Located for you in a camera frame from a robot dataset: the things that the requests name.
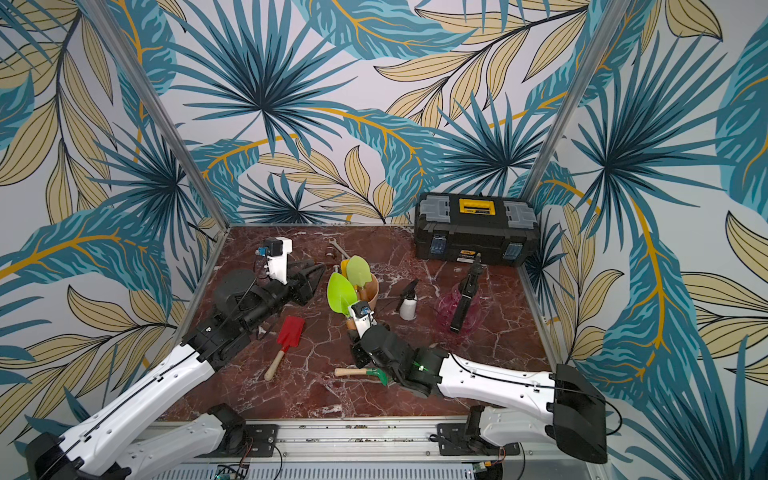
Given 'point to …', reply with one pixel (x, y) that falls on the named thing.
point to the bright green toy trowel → (340, 294)
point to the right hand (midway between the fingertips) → (337, 350)
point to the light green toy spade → (358, 271)
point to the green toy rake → (362, 371)
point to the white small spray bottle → (408, 304)
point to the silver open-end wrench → (334, 241)
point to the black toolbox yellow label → (457, 226)
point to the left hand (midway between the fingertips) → (317, 268)
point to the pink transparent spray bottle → (463, 308)
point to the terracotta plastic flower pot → (369, 292)
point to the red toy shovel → (290, 333)
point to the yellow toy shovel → (344, 266)
